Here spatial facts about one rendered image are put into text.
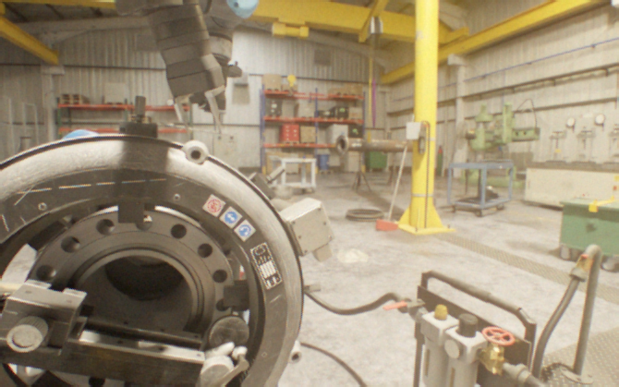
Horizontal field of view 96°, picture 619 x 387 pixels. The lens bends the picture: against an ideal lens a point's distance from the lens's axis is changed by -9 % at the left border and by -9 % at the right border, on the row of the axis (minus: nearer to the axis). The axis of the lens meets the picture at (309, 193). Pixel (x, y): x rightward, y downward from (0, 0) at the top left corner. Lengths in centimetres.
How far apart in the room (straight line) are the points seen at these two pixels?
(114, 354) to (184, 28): 57
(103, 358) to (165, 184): 34
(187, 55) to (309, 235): 46
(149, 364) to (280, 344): 27
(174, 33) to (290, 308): 58
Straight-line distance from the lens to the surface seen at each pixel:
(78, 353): 71
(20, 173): 66
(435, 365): 107
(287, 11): 1257
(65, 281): 81
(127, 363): 71
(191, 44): 47
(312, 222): 72
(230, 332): 77
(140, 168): 61
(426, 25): 432
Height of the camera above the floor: 94
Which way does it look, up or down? 7 degrees down
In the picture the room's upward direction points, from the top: straight up
